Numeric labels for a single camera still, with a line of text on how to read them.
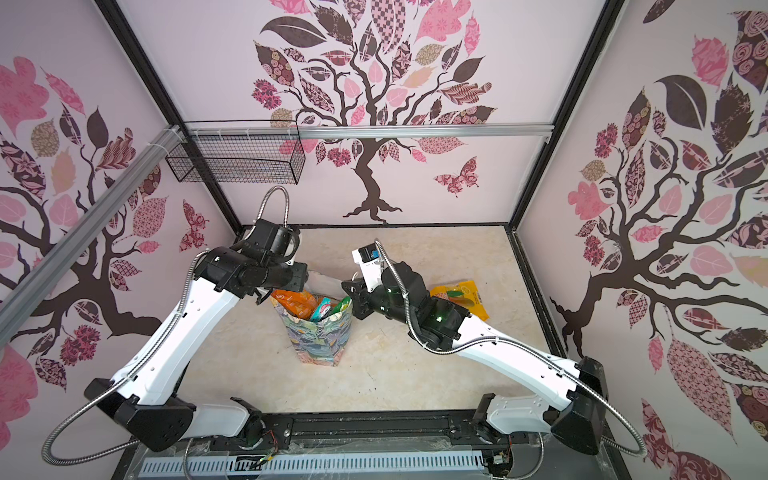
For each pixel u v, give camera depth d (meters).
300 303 0.77
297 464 0.70
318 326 0.67
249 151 0.95
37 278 0.53
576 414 0.37
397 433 0.75
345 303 0.76
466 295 0.92
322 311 0.74
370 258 0.55
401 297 0.47
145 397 0.38
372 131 0.94
